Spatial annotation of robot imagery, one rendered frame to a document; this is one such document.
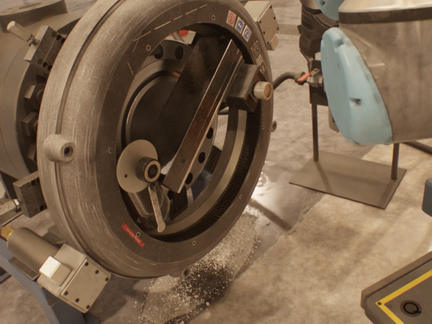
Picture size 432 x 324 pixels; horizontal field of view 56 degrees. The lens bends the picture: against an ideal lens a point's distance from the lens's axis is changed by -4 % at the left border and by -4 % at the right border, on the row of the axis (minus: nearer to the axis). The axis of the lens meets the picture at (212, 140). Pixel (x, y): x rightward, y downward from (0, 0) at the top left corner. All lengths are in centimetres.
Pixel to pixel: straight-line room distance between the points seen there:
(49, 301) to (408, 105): 111
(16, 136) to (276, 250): 94
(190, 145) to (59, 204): 32
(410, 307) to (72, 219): 71
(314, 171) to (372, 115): 145
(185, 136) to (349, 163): 116
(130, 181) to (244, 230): 84
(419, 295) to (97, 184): 71
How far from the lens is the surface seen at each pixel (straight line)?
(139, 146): 87
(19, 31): 85
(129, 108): 102
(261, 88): 103
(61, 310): 139
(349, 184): 185
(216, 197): 124
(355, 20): 50
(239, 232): 164
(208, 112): 100
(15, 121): 114
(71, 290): 94
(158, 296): 148
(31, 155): 115
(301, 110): 250
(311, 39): 103
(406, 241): 162
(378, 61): 49
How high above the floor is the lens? 108
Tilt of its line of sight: 28 degrees down
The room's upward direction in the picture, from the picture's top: 9 degrees counter-clockwise
